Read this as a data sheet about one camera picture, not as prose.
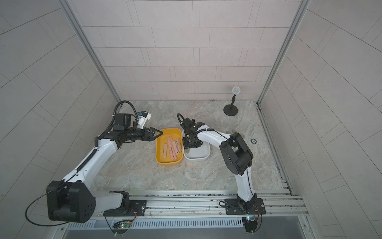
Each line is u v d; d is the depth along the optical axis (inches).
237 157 19.6
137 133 26.7
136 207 27.9
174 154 34.9
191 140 26.2
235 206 27.9
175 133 37.7
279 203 29.1
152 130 27.2
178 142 36.8
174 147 35.8
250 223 26.8
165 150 35.8
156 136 28.2
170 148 35.9
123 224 25.7
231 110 43.9
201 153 34.8
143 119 27.9
